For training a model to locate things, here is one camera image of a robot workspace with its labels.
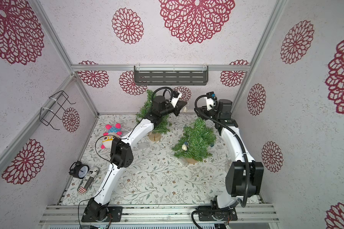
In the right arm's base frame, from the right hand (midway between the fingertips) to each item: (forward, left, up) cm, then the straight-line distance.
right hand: (198, 106), depth 82 cm
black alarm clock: (-31, +68, -22) cm, 78 cm away
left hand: (+6, +6, -2) cm, 8 cm away
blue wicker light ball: (-19, +7, -10) cm, 23 cm away
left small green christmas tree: (-7, +20, -10) cm, 23 cm away
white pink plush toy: (-1, +58, -24) cm, 63 cm away
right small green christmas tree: (-20, +2, -4) cm, 21 cm away
